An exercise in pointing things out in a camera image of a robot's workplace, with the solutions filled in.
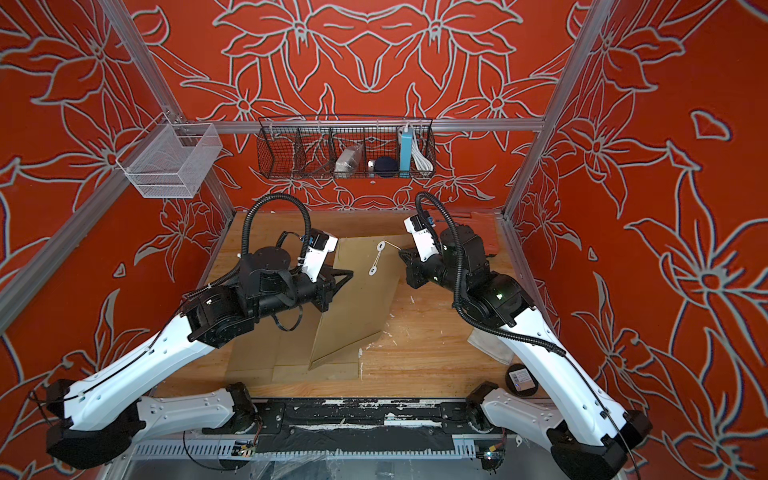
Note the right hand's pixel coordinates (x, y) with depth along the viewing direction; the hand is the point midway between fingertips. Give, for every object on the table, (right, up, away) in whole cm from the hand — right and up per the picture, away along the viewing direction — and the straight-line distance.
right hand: (394, 252), depth 64 cm
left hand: (-9, -4, -4) cm, 10 cm away
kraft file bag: (-27, -30, +20) cm, 45 cm away
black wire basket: (-15, +34, +33) cm, 49 cm away
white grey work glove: (+29, -28, +21) cm, 46 cm away
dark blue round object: (-1, +26, +31) cm, 41 cm away
